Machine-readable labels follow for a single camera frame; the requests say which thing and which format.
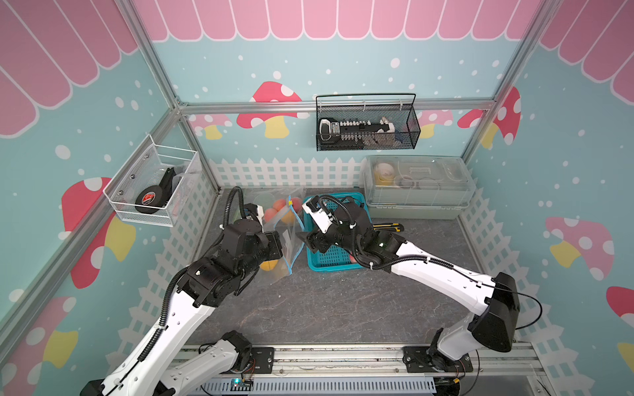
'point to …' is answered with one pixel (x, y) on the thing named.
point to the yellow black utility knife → (393, 227)
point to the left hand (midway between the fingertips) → (280, 240)
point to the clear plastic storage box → (417, 187)
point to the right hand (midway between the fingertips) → (306, 224)
